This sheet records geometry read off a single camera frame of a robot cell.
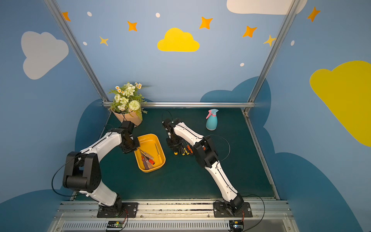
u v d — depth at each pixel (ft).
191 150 3.14
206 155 2.05
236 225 2.40
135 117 3.19
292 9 2.31
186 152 3.13
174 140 2.83
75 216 2.42
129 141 2.57
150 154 3.06
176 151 3.13
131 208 2.46
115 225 2.35
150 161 2.95
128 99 2.88
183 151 3.14
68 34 2.55
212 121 3.39
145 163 2.90
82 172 1.50
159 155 3.05
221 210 2.42
